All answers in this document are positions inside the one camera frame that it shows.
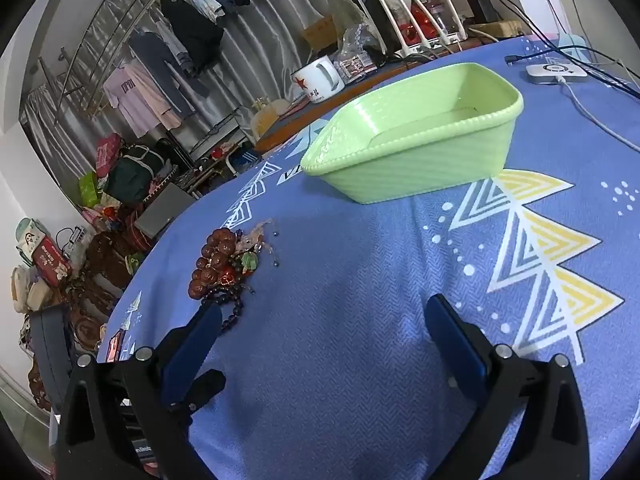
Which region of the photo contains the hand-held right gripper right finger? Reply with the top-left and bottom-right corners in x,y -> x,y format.
425,292 -> 591,480

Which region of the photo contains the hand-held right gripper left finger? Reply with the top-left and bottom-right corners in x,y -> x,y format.
52,302 -> 227,480

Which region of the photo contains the dark purple bead bracelet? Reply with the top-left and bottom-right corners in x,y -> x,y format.
201,280 -> 257,333

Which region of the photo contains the brown wooden bead bracelet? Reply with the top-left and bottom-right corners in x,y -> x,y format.
188,228 -> 237,299

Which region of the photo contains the pink crystal bracelet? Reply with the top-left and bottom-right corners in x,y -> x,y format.
232,218 -> 281,268

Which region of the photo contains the light green plastic basket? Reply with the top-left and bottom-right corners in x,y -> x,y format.
300,62 -> 525,205

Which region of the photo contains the grey flat box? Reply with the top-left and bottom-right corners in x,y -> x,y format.
134,182 -> 198,238

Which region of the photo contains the blue printed tablecloth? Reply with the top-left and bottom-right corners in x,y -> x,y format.
95,35 -> 640,480

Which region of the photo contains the red snack box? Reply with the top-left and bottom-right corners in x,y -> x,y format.
32,237 -> 71,281

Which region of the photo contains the dark green duffel bag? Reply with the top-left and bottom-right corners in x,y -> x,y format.
105,145 -> 173,203

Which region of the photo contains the pink bag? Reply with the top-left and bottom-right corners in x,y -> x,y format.
95,132 -> 123,178

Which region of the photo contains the yellow plastic bag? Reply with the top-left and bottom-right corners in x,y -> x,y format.
250,100 -> 301,143

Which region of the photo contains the pink t-shirt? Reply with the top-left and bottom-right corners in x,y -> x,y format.
102,57 -> 183,138

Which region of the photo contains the white red star mug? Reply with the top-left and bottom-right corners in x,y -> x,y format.
291,57 -> 346,105

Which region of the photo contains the grey blue shirt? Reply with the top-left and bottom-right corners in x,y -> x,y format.
127,30 -> 211,116

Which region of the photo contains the small white device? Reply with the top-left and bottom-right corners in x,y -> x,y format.
525,62 -> 588,86

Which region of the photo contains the white router with antennas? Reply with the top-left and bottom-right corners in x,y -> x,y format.
375,0 -> 468,58

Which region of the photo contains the clear plastic bag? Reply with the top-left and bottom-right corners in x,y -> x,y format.
334,24 -> 383,83

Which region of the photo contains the black jacket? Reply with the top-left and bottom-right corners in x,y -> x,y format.
160,0 -> 225,78

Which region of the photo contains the wooden box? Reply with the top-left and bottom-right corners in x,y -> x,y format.
470,20 -> 523,41

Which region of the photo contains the glass jar with red contents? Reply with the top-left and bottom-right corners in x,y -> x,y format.
407,0 -> 446,41

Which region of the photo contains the metal clothes rack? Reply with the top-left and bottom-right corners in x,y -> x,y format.
20,0 -> 241,121

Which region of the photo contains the cardboard box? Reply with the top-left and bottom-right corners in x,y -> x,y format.
301,14 -> 337,48

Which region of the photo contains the black power adapter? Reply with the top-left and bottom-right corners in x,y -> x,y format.
467,0 -> 498,23

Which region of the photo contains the white cable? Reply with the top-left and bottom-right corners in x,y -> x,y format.
557,77 -> 640,153

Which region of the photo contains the black cable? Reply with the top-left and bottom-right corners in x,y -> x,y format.
504,45 -> 640,98

